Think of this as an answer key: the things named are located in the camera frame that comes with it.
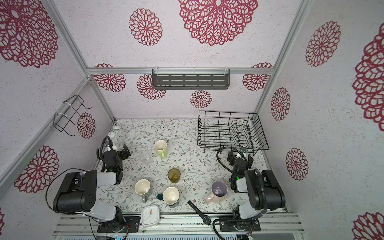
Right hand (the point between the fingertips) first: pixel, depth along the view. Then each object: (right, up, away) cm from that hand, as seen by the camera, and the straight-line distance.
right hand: (241, 151), depth 90 cm
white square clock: (-51, -30, -16) cm, 62 cm away
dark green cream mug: (-42, -24, -9) cm, 49 cm away
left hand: (-76, +2, +2) cm, 76 cm away
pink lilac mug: (-15, -21, -8) cm, 27 cm away
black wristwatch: (-23, -32, -15) cm, 42 cm away
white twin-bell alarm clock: (-81, +8, +11) cm, 82 cm away
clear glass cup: (-60, -5, +6) cm, 61 cm away
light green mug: (-49, +1, +2) cm, 49 cm away
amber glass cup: (-41, -14, 0) cm, 43 cm away
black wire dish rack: (-11, +14, +23) cm, 29 cm away
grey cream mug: (-58, -19, -7) cm, 62 cm away
